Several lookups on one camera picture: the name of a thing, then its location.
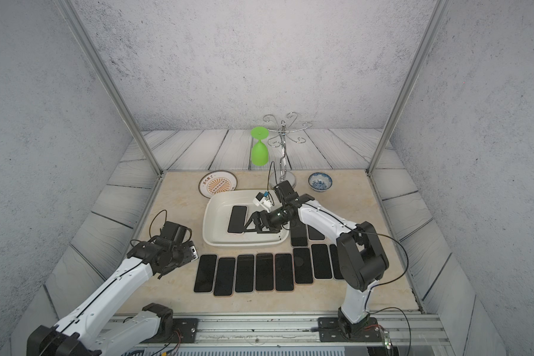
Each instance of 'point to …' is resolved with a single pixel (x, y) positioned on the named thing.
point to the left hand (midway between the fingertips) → (191, 256)
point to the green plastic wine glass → (259, 153)
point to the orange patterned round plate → (216, 181)
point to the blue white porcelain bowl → (320, 182)
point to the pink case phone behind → (264, 271)
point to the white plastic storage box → (216, 218)
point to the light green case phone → (245, 276)
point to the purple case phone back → (237, 219)
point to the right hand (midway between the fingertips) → (252, 232)
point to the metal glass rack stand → (285, 127)
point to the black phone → (225, 279)
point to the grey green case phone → (314, 234)
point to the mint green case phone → (205, 273)
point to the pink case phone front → (284, 275)
